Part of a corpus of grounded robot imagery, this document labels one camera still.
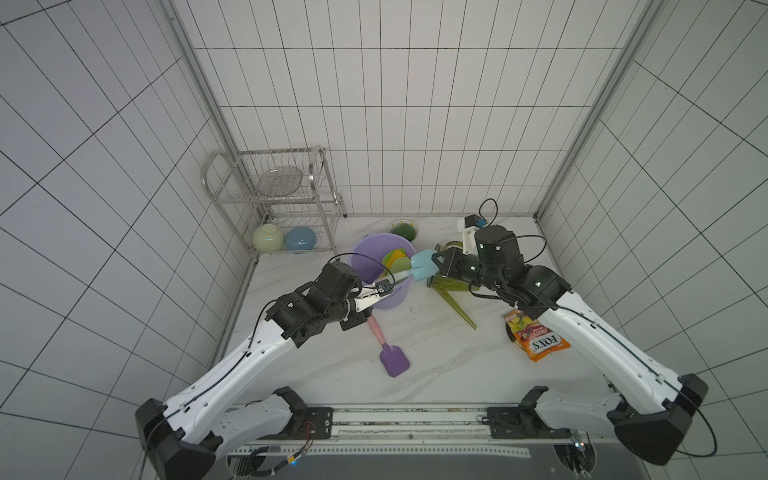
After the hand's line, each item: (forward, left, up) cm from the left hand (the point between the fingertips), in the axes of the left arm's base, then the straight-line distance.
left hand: (356, 303), depth 74 cm
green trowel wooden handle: (+20, -8, -8) cm, 23 cm away
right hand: (+5, -15, +11) cm, 20 cm away
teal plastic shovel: (+6, -16, +8) cm, 19 cm away
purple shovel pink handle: (-8, -10, -18) cm, 22 cm away
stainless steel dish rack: (+46, +33, -8) cm, 58 cm away
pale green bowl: (+29, +34, -10) cm, 46 cm away
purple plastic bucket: (+20, -1, -7) cm, 21 cm away
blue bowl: (+31, +23, -12) cm, 41 cm away
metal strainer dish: (+40, +28, +7) cm, 49 cm away
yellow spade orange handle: (+21, -10, -7) cm, 24 cm away
